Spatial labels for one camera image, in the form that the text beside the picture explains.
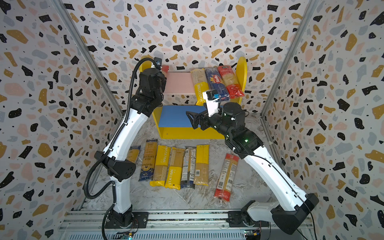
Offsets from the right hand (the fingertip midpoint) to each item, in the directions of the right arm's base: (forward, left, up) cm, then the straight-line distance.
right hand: (193, 105), depth 59 cm
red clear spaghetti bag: (-12, -18, -45) cm, 50 cm away
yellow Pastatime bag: (-9, +13, -45) cm, 48 cm away
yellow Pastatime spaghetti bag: (-5, +21, -45) cm, 50 cm away
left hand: (+20, +21, +3) cm, 29 cm away
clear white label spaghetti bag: (-7, +5, -45) cm, 46 cm away
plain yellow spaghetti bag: (-6, -3, -45) cm, 46 cm away
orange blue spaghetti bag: (-9, +29, -44) cm, 53 cm away
